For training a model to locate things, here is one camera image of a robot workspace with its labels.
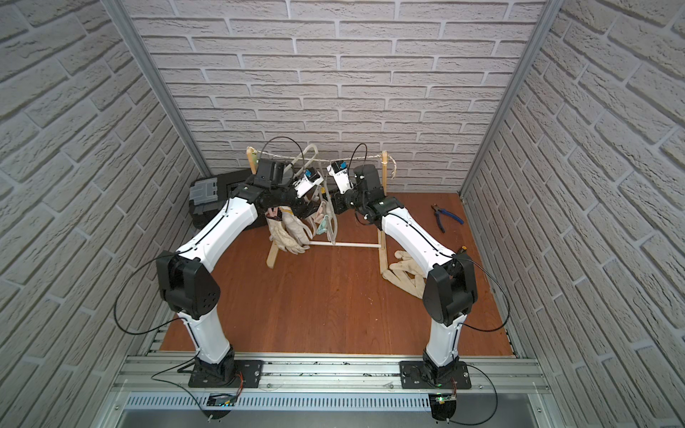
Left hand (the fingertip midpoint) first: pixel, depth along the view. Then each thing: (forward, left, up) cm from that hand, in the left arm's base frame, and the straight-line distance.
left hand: (320, 192), depth 84 cm
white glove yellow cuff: (-8, +11, -10) cm, 17 cm away
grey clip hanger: (-8, -3, -1) cm, 9 cm away
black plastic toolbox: (+7, +42, -10) cm, 44 cm away
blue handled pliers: (+12, -48, -23) cm, 54 cm away
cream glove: (-8, 0, -1) cm, 8 cm away
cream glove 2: (-17, -30, -24) cm, 42 cm away
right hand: (-2, -3, +1) cm, 4 cm away
